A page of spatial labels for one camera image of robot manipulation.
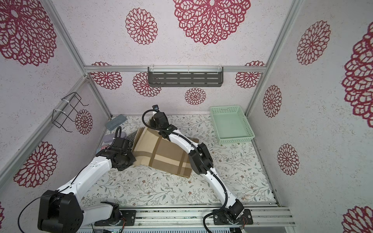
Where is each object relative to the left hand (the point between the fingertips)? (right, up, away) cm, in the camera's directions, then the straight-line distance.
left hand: (133, 162), depth 86 cm
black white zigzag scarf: (-6, +13, +12) cm, 19 cm away
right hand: (+8, +29, +11) cm, 33 cm away
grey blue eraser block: (-25, +24, +28) cm, 45 cm away
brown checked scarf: (+9, +6, +9) cm, 14 cm away
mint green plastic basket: (+67, +23, +28) cm, 76 cm away
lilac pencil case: (-27, +13, +23) cm, 38 cm away
